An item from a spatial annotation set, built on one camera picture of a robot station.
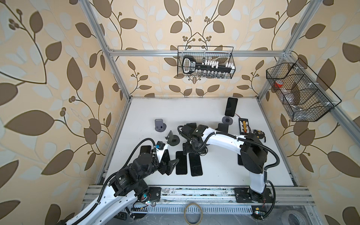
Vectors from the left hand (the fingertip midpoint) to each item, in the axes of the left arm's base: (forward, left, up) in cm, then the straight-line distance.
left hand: (173, 155), depth 71 cm
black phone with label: (-1, -4, -17) cm, 17 cm away
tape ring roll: (-24, -15, -14) cm, 32 cm away
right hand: (+6, -9, -13) cm, 17 cm away
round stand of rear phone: (+36, -37, -17) cm, 54 cm away
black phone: (+6, +6, -19) cm, 21 cm away
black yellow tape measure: (+23, -57, -15) cm, 64 cm away
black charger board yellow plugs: (+30, -49, -17) cm, 59 cm away
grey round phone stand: (+26, +13, -13) cm, 32 cm away
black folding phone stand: (+24, -30, -9) cm, 40 cm away
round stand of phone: (+15, +2, -12) cm, 19 cm away
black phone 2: (0, -13, -18) cm, 22 cm away
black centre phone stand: (+24, -11, -8) cm, 27 cm away
